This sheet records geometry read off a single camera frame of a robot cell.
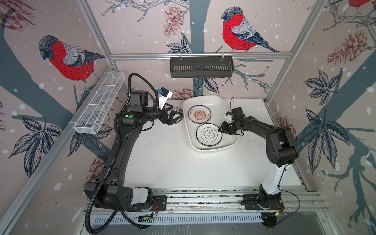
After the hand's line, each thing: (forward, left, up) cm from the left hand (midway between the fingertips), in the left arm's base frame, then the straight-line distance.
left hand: (175, 110), depth 68 cm
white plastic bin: (+34, -29, -33) cm, 56 cm away
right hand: (+9, -27, -31) cm, 42 cm away
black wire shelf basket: (+48, -15, -7) cm, 51 cm away
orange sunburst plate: (+25, -14, -34) cm, 45 cm away
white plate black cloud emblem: (+7, -19, -33) cm, 39 cm away
